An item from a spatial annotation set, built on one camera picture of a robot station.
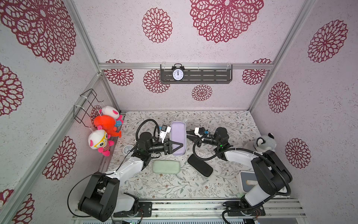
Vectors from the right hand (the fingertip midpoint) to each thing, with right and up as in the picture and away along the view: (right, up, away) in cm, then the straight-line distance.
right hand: (184, 132), depth 76 cm
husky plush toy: (+45, -6, +2) cm, 45 cm away
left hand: (-2, -7, -2) cm, 7 cm away
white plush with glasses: (-49, -4, +4) cm, 49 cm away
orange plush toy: (-49, +5, +14) cm, 51 cm away
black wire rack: (-56, +11, 0) cm, 57 cm away
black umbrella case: (+10, -21, +11) cm, 26 cm away
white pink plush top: (-47, +12, +19) cm, 52 cm away
